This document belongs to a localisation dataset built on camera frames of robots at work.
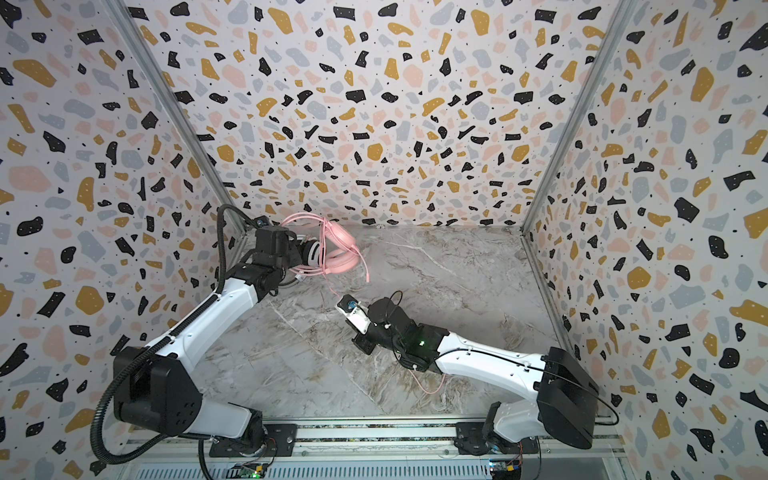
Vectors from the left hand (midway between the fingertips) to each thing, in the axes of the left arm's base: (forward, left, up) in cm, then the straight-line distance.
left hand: (286, 242), depth 83 cm
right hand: (-21, -18, -3) cm, 28 cm away
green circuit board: (-50, +5, -24) cm, 56 cm away
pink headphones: (+1, -14, -5) cm, 15 cm away
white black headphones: (+10, -1, -16) cm, 19 cm away
